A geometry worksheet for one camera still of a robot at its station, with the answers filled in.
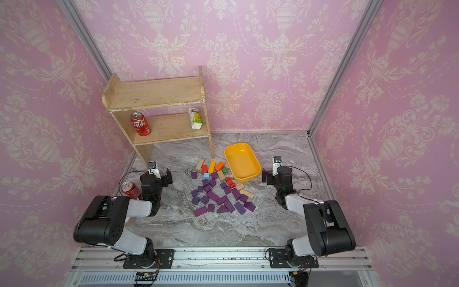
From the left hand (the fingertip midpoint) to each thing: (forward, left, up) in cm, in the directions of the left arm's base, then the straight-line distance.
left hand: (159, 170), depth 93 cm
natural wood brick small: (-5, -42, -7) cm, 43 cm away
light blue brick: (+1, -24, -6) cm, 24 cm away
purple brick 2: (-18, -23, -8) cm, 30 cm away
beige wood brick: (+1, -32, -6) cm, 33 cm away
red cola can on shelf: (+12, +6, +22) cm, 26 cm away
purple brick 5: (-13, -19, -7) cm, 24 cm away
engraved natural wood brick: (-9, -47, -7) cm, 48 cm away
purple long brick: (-9, -40, -7) cm, 42 cm away
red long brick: (+7, -22, -8) cm, 24 cm away
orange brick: (+8, -31, -7) cm, 33 cm away
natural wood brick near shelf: (+10, -19, -8) cm, 23 cm away
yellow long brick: (+8, -26, -7) cm, 28 cm away
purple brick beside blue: (+1, -28, -6) cm, 29 cm away
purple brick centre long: (-10, -28, -8) cm, 31 cm away
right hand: (+2, -60, +2) cm, 60 cm away
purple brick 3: (-16, -42, -8) cm, 46 cm away
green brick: (+6, -34, -7) cm, 35 cm away
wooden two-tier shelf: (+39, +14, +8) cm, 42 cm away
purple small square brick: (-16, -28, -8) cm, 33 cm away
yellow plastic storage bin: (+11, -44, -7) cm, 46 cm away
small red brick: (-2, -37, -7) cm, 37 cm away
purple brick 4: (-15, -47, -7) cm, 50 cm away
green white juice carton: (+20, -19, +18) cm, 33 cm away
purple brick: (+2, -17, -8) cm, 18 cm away
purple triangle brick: (-17, -33, -7) cm, 38 cm away
